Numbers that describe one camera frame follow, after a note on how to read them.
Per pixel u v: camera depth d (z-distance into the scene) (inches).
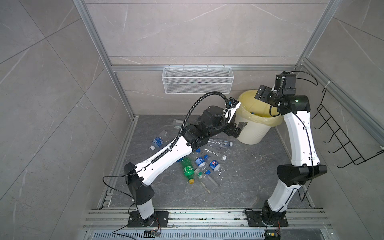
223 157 36.7
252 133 37.7
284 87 20.5
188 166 33.8
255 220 28.7
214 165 34.5
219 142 38.7
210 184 32.6
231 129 22.4
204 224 28.7
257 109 39.5
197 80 39.7
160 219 28.8
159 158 17.2
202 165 34.7
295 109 18.7
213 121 19.0
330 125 28.4
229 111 20.5
